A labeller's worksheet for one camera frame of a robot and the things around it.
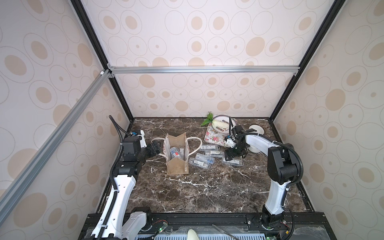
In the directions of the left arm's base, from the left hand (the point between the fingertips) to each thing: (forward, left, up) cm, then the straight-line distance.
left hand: (160, 142), depth 76 cm
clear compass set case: (+5, -6, -19) cm, 20 cm away
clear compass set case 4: (+7, -33, -22) cm, 40 cm away
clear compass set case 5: (0, -22, -22) cm, 32 cm away
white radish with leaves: (+33, -33, -19) cm, 50 cm away
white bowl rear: (+27, -65, -21) cm, 73 cm away
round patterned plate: (+43, -43, -25) cm, 65 cm away
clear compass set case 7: (+2, -42, -22) cm, 48 cm away
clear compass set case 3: (+12, -27, -22) cm, 37 cm away
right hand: (+5, -45, -22) cm, 50 cm away
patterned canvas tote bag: (-3, -7, -19) cm, 21 cm away
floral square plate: (+22, -32, -24) cm, 46 cm away
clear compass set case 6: (+3, -27, -22) cm, 35 cm away
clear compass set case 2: (+7, -9, -21) cm, 24 cm away
